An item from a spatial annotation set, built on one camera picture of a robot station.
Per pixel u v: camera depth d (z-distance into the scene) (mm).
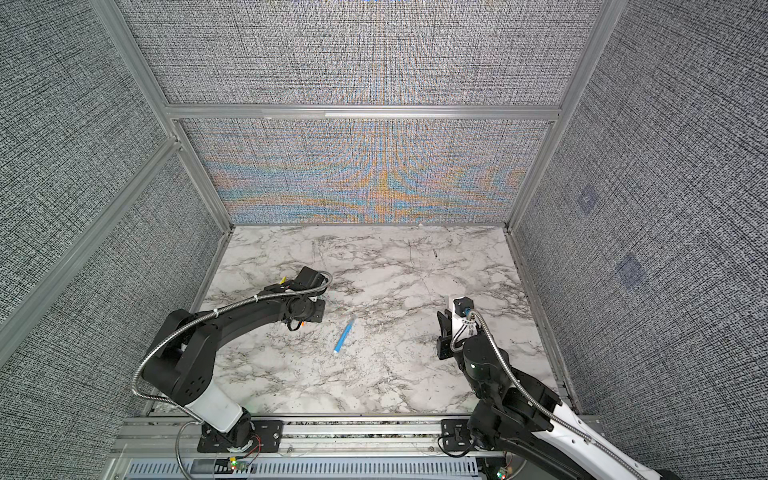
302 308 689
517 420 473
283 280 1031
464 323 546
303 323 796
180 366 449
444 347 598
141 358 813
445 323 663
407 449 723
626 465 440
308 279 733
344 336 899
